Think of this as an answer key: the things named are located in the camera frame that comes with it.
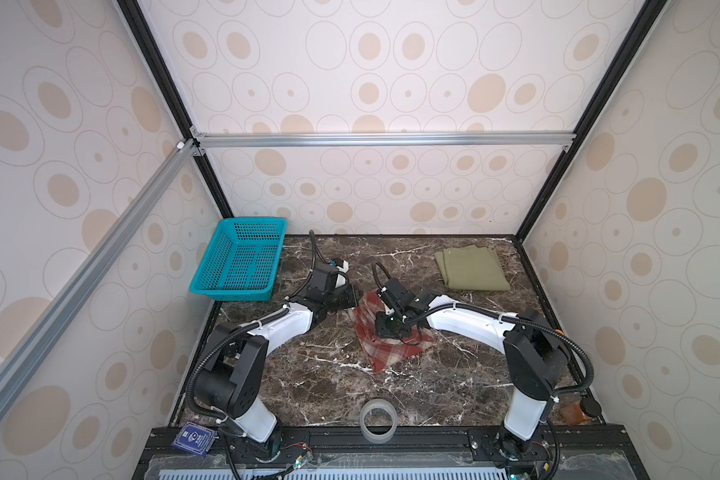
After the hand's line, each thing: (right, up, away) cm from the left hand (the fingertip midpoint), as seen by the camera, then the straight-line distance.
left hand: (371, 288), depth 88 cm
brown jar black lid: (+50, -29, -15) cm, 60 cm away
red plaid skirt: (+4, -19, -1) cm, 19 cm away
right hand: (+2, -13, 0) cm, 13 cm away
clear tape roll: (+2, -29, -10) cm, 31 cm away
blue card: (-43, -36, -15) cm, 58 cm away
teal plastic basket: (-48, +8, +25) cm, 55 cm away
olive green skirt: (+38, +5, +22) cm, 44 cm away
